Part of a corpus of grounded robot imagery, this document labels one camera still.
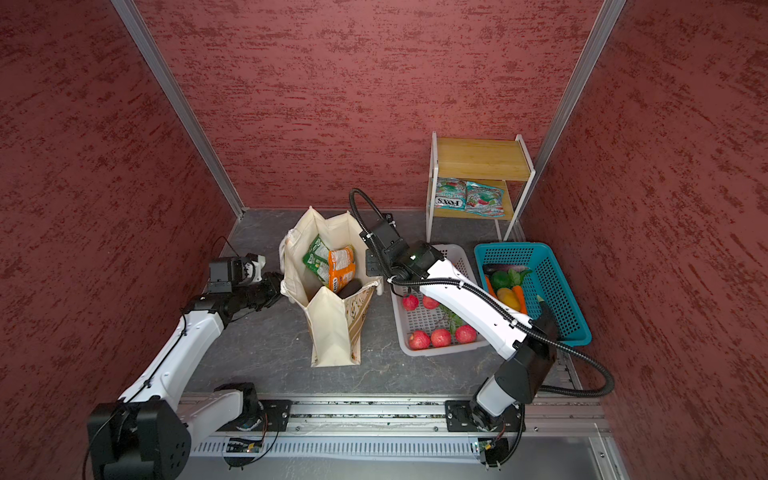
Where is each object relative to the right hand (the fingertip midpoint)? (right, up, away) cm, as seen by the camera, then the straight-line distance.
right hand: (377, 264), depth 76 cm
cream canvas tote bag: (-11, -16, -1) cm, 19 cm away
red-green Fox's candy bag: (+35, +20, +22) cm, 46 cm away
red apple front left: (+12, -22, +5) cm, 25 cm away
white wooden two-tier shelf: (+26, +15, +21) cm, 37 cm away
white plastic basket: (+15, -20, +13) cm, 28 cm away
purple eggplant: (-8, -8, +13) cm, 17 cm away
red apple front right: (+25, -21, +7) cm, 33 cm away
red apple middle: (+16, -13, +14) cm, 25 cm away
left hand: (-24, -8, +6) cm, 26 cm away
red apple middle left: (+10, -13, +14) cm, 21 cm away
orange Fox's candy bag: (-11, -2, +7) cm, 13 cm away
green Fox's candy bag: (-18, +1, +9) cm, 20 cm away
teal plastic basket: (+55, -7, +21) cm, 59 cm away
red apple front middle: (+18, -21, +5) cm, 28 cm away
